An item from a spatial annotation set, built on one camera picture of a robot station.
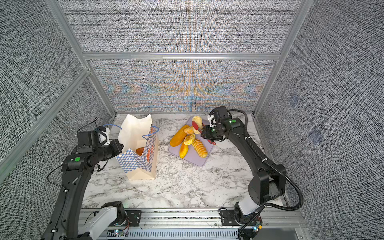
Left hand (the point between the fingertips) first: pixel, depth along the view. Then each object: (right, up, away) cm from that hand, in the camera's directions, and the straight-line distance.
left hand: (123, 144), depth 74 cm
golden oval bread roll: (+32, +6, +26) cm, 41 cm away
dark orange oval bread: (+10, -2, -5) cm, 11 cm away
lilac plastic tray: (+31, +13, +40) cm, 52 cm away
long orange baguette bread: (+25, +2, +27) cm, 37 cm away
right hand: (+41, +5, +9) cm, 42 cm away
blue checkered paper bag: (-2, +5, +19) cm, 20 cm away
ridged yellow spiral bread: (+39, -5, +21) cm, 45 cm away
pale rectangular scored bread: (+38, +12, +16) cm, 43 cm away
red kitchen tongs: (+36, +9, +13) cm, 39 cm away
